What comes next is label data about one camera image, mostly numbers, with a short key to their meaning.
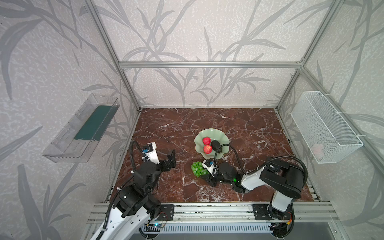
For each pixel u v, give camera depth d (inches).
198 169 32.5
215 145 37.9
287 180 18.5
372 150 21.9
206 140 37.9
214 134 39.6
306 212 29.7
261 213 28.9
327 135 25.0
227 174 26.5
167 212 29.1
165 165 23.9
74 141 25.0
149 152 22.7
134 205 18.5
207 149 36.2
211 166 29.1
